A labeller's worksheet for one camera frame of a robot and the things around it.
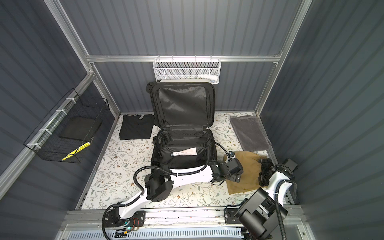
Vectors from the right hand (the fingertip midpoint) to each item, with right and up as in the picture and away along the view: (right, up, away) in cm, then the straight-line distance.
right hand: (262, 168), depth 83 cm
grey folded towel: (+2, +19, +23) cm, 30 cm away
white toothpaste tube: (-40, +7, +13) cm, 43 cm away
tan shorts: (-7, -7, 0) cm, 9 cm away
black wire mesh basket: (-100, +22, -9) cm, 103 cm away
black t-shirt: (-82, +24, +29) cm, 90 cm away
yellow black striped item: (-92, +13, -13) cm, 94 cm away
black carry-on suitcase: (-45, +32, +11) cm, 56 cm away
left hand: (-14, -3, +1) cm, 15 cm away
